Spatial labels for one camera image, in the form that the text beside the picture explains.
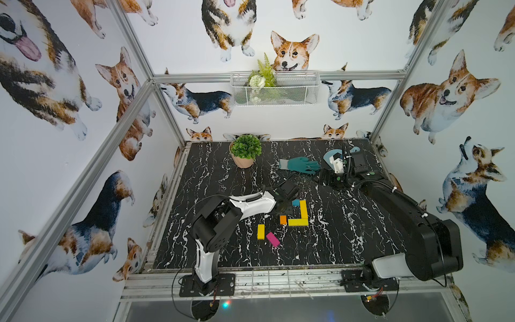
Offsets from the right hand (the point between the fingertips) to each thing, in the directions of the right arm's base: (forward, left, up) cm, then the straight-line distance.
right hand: (318, 178), depth 84 cm
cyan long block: (-3, +8, -16) cm, 18 cm away
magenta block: (-19, +19, -16) cm, 32 cm away
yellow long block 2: (-6, +5, -16) cm, 18 cm away
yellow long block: (-12, +8, -15) cm, 21 cm away
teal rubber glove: (+21, +4, -16) cm, 27 cm away
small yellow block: (-16, +24, -15) cm, 33 cm away
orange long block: (-11, +15, -16) cm, 24 cm away
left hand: (-6, +12, -15) cm, 20 cm away
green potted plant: (+18, +33, 0) cm, 37 cm away
